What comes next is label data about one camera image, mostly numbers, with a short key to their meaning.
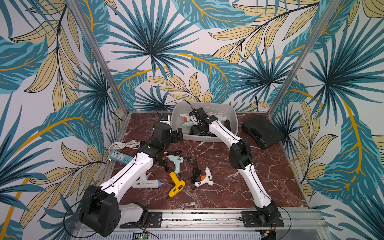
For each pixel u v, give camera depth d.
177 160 0.92
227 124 1.07
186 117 1.11
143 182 0.82
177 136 0.73
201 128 0.79
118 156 0.93
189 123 1.03
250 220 0.72
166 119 0.69
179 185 0.82
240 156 0.67
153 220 0.73
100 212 0.39
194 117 0.89
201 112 0.85
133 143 0.98
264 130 1.04
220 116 1.13
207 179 0.86
